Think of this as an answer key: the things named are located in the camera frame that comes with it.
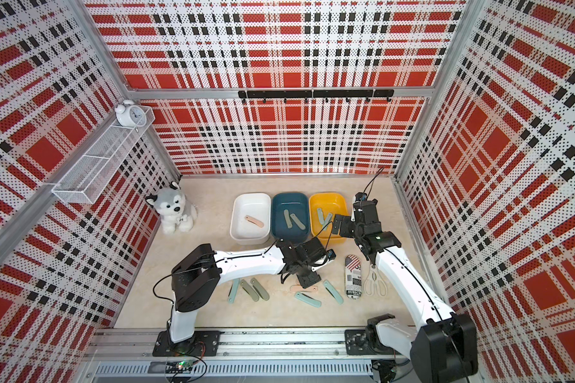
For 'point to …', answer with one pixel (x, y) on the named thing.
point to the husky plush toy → (176, 213)
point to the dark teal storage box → (297, 203)
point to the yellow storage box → (323, 207)
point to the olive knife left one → (247, 286)
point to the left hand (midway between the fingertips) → (312, 270)
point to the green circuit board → (179, 367)
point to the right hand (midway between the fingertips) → (350, 220)
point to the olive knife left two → (259, 290)
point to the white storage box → (257, 205)
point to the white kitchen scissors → (374, 278)
